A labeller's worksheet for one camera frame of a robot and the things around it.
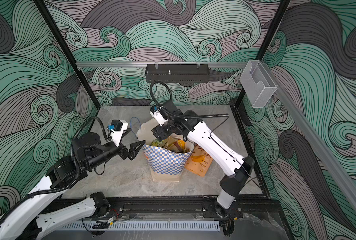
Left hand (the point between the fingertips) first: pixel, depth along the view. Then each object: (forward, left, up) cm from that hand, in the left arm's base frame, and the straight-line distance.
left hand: (137, 134), depth 60 cm
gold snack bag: (+7, -12, -19) cm, 24 cm away
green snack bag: (+12, -4, -27) cm, 30 cm away
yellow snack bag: (+13, -20, -28) cm, 37 cm away
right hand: (+9, -9, -8) cm, 14 cm away
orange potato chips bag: (+2, -30, -30) cm, 42 cm away
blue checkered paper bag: (-5, -11, -19) cm, 23 cm away
